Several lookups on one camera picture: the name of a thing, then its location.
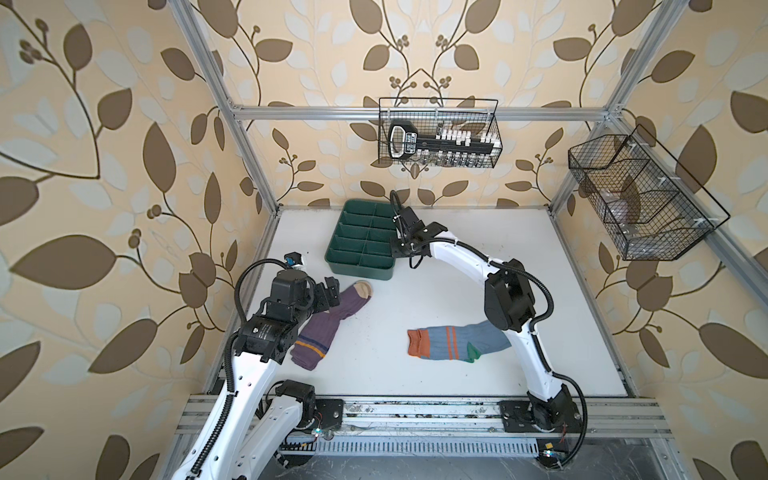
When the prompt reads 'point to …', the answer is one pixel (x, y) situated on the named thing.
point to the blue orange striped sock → (467, 343)
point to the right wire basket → (648, 206)
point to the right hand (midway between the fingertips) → (395, 250)
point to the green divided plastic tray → (361, 246)
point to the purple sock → (316, 335)
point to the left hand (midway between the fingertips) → (325, 284)
